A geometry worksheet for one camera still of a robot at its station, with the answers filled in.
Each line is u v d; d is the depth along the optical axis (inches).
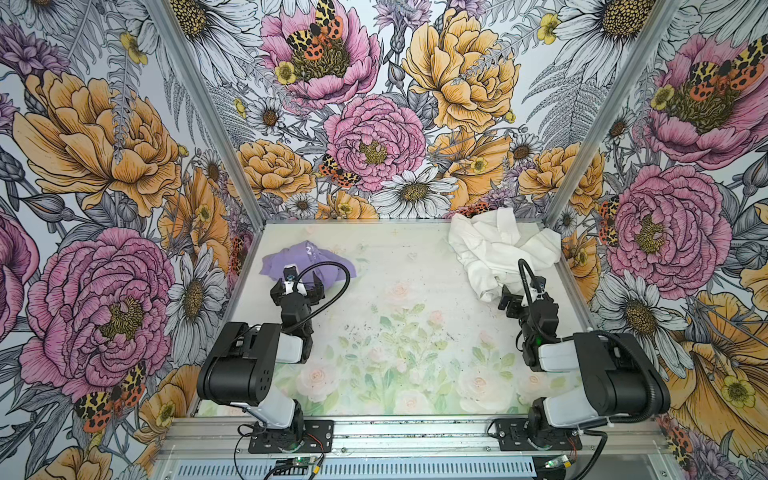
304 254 39.1
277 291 32.4
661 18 28.4
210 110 34.8
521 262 28.0
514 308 32.9
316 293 33.2
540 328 27.6
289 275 30.2
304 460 28.0
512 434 29.3
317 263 30.6
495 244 43.2
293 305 27.9
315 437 28.8
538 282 30.4
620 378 17.8
